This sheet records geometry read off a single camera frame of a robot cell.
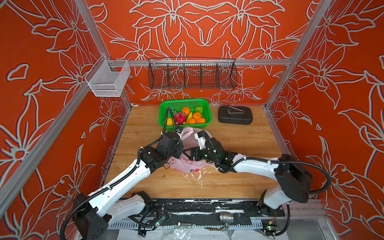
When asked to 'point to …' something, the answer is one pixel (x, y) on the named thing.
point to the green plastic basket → (177, 105)
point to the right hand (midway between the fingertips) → (184, 150)
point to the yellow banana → (190, 116)
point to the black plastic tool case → (235, 115)
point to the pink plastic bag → (181, 163)
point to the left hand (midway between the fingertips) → (178, 141)
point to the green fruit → (199, 108)
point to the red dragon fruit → (180, 118)
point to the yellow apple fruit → (169, 122)
